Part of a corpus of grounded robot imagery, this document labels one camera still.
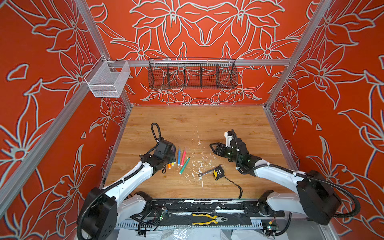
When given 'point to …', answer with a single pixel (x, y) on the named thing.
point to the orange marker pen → (169, 166)
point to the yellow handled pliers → (215, 219)
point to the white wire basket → (107, 78)
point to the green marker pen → (184, 166)
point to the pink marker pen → (184, 157)
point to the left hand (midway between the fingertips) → (172, 154)
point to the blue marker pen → (179, 156)
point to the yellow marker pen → (172, 164)
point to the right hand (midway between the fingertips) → (210, 145)
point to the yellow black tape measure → (219, 173)
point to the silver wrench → (200, 174)
